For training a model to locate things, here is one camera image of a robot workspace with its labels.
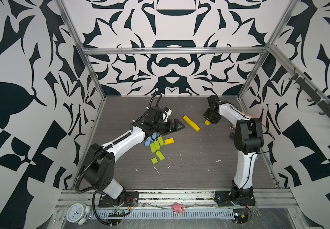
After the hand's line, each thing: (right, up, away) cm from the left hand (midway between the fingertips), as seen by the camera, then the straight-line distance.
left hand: (178, 126), depth 81 cm
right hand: (+21, +5, +21) cm, 30 cm away
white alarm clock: (-48, -39, -13) cm, 63 cm away
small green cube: (-14, -21, +6) cm, 26 cm away
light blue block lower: (-19, -12, +13) cm, 26 cm away
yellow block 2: (+21, 0, +18) cm, 28 cm away
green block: (-11, -19, +8) cm, 23 cm away
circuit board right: (+29, -43, -10) cm, 53 cm away
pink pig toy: (-2, -39, -11) cm, 40 cm away
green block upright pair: (-14, -14, +11) cm, 23 cm away
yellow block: (+12, -1, +21) cm, 25 cm away
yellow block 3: (-5, -11, +13) cm, 18 cm away
